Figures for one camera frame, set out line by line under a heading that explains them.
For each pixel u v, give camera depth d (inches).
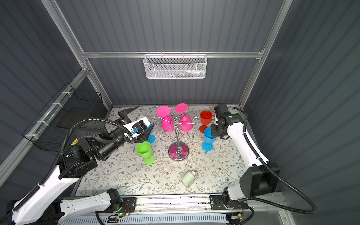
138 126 15.8
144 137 19.2
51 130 26.4
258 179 16.1
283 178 14.7
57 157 14.4
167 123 28.1
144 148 33.3
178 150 35.9
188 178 29.5
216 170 33.5
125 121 17.7
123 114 17.7
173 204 29.8
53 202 15.8
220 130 26.2
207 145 36.1
